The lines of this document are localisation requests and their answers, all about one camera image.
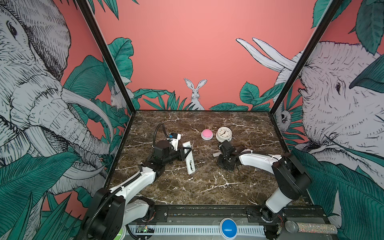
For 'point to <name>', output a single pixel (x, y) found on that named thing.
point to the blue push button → (228, 228)
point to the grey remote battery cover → (216, 154)
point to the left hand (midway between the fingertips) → (190, 147)
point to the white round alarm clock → (224, 133)
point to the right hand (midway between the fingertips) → (216, 163)
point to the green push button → (121, 234)
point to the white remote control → (189, 158)
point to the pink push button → (207, 134)
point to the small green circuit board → (144, 229)
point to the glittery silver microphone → (293, 227)
